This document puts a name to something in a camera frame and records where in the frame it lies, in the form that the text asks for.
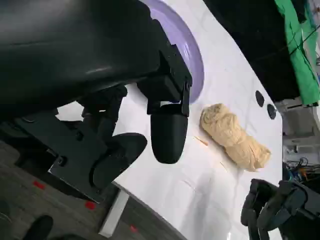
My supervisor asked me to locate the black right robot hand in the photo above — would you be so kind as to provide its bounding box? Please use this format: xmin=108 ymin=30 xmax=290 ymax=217
xmin=240 ymin=178 xmax=320 ymax=240

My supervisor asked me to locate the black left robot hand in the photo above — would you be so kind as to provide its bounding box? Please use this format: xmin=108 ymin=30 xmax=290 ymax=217
xmin=0 ymin=0 xmax=193 ymax=204

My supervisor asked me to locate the beige towel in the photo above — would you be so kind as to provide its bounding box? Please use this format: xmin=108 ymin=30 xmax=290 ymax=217
xmin=199 ymin=103 xmax=272 ymax=173

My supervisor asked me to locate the lilac plate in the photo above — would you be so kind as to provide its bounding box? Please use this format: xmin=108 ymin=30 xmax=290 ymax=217
xmin=139 ymin=0 xmax=205 ymax=105

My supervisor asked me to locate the green cloth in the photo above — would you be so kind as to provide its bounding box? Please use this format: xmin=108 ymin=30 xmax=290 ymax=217
xmin=273 ymin=0 xmax=320 ymax=106

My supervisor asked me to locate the white table leg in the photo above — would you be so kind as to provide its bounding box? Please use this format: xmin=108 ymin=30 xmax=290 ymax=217
xmin=98 ymin=189 xmax=130 ymax=237

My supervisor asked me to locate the black backdrop curtain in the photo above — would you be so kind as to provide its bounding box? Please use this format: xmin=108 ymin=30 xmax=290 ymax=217
xmin=203 ymin=0 xmax=305 ymax=102

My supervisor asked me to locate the background cable bundle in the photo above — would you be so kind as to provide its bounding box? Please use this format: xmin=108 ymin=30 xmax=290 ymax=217
xmin=283 ymin=156 xmax=309 ymax=181

